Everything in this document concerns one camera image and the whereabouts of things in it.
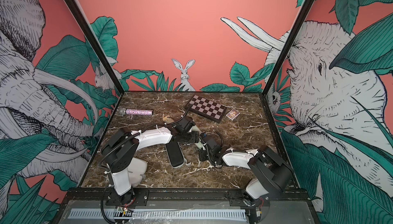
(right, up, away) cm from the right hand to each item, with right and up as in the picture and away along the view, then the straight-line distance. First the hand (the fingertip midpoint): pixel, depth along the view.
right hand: (198, 150), depth 89 cm
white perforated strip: (-17, -24, -19) cm, 35 cm away
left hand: (-1, +8, +3) cm, 9 cm away
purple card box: (+24, +21, +18) cm, 36 cm away
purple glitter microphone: (-53, +23, +15) cm, 60 cm away
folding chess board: (+5, +25, +18) cm, 31 cm away
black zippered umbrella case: (-13, -2, -3) cm, 14 cm away
